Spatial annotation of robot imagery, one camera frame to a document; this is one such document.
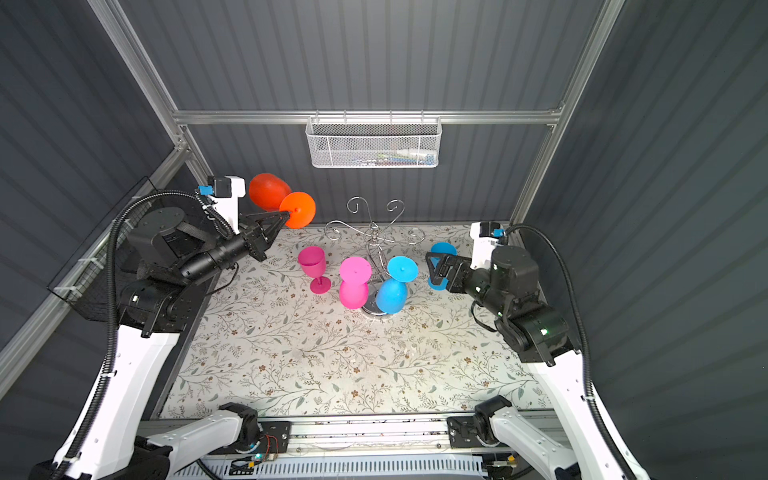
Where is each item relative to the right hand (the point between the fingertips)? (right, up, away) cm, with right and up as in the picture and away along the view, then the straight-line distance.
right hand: (445, 260), depth 63 cm
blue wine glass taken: (+5, +3, +29) cm, 30 cm away
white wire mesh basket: (-17, +44, +49) cm, 68 cm away
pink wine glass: (-35, -1, +26) cm, 44 cm away
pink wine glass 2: (-20, -3, +6) cm, 21 cm away
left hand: (-31, +9, -7) cm, 33 cm away
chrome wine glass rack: (-15, +6, +12) cm, 20 cm away
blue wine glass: (-11, -8, +12) cm, 18 cm away
